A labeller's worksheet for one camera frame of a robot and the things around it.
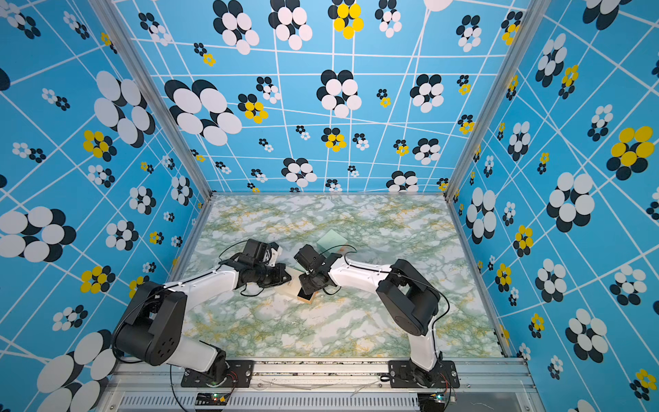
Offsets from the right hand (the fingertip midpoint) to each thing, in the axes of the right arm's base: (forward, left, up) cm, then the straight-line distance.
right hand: (311, 282), depth 90 cm
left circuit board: (-34, +26, -4) cm, 43 cm away
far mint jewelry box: (+17, -7, +1) cm, 18 cm away
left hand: (+1, +6, +2) cm, 6 cm away
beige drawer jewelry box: (-2, +6, +1) cm, 6 cm away
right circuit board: (-34, -36, -4) cm, 49 cm away
